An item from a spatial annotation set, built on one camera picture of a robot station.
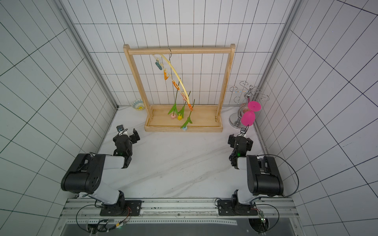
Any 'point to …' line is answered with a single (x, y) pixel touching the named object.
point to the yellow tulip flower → (181, 114)
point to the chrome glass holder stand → (235, 121)
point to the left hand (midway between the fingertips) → (128, 132)
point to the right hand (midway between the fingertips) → (236, 134)
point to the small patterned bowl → (138, 104)
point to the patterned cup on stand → (245, 109)
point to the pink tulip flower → (174, 108)
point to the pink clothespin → (183, 97)
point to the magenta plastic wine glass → (248, 117)
